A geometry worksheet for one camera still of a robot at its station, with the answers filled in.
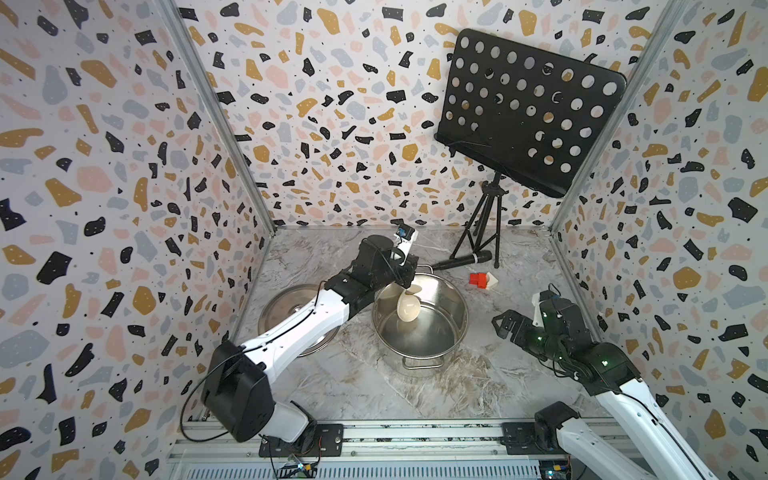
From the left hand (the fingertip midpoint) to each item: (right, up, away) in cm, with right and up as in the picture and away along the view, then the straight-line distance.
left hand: (419, 256), depth 77 cm
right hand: (+21, -17, -4) cm, 27 cm away
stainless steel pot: (+8, -21, +18) cm, 29 cm away
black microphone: (+18, -2, +35) cm, 39 cm away
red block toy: (+23, -8, +29) cm, 38 cm away
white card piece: (+27, -8, +26) cm, 38 cm away
